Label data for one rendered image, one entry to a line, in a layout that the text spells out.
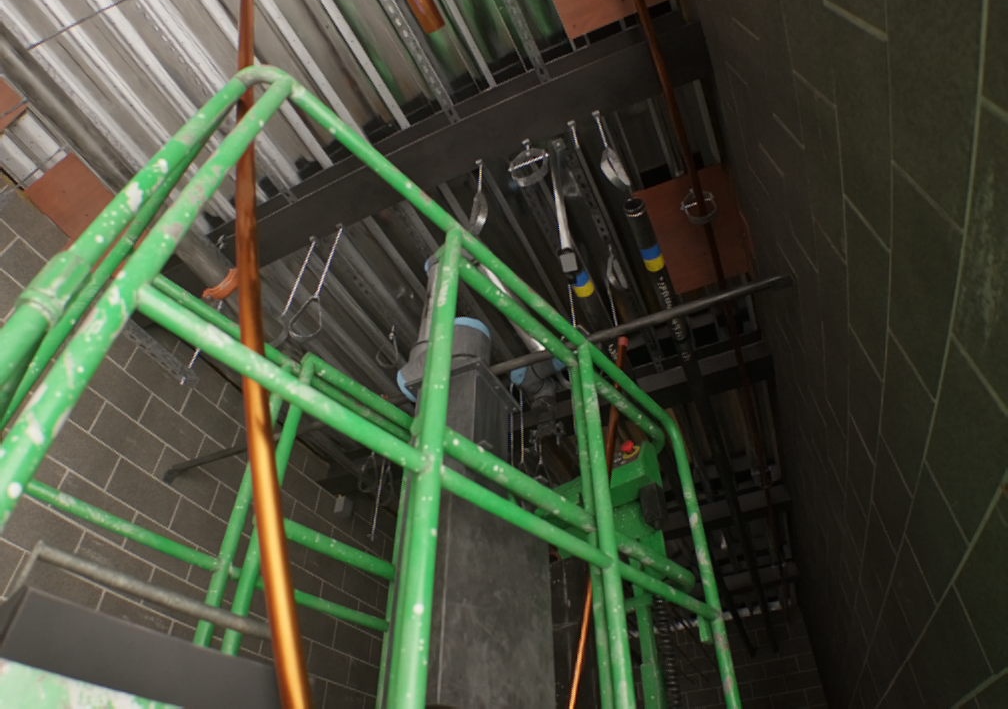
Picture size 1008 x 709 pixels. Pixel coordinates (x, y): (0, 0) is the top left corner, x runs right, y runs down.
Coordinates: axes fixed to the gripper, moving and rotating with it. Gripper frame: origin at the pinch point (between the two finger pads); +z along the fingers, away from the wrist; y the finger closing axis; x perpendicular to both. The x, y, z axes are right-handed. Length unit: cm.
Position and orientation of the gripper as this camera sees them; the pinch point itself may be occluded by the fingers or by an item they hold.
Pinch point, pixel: (547, 447)
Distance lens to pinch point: 223.0
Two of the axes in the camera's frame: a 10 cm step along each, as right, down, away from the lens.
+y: -8.9, 3.3, 3.2
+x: -4.6, -6.3, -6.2
